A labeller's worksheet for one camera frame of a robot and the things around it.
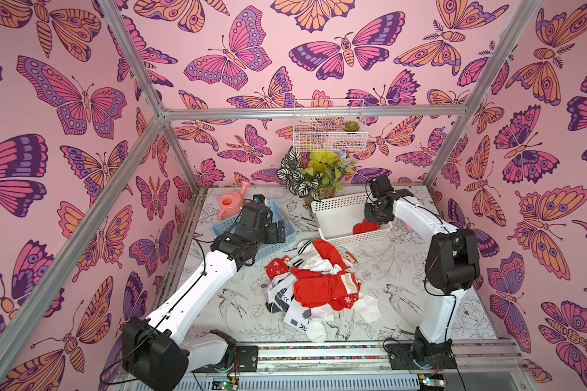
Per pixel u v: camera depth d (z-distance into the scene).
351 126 0.92
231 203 0.98
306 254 0.93
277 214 1.05
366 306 0.84
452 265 0.52
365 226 1.03
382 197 0.70
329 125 0.96
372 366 0.73
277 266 0.92
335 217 1.08
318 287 0.81
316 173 1.02
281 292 0.83
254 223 0.58
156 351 0.38
